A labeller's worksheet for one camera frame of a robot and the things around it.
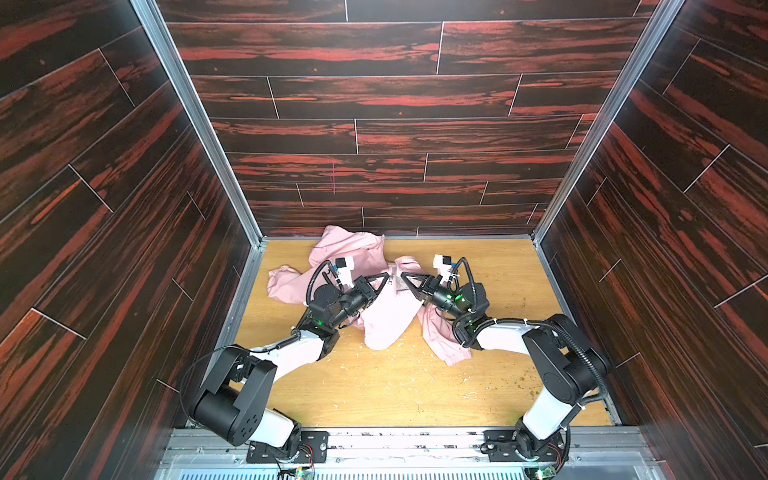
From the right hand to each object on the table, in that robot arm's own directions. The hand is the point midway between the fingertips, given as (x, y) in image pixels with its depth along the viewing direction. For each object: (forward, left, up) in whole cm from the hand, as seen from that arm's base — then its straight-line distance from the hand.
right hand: (405, 272), depth 78 cm
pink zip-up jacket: (+23, +16, -20) cm, 34 cm away
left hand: (-2, +4, 0) cm, 5 cm away
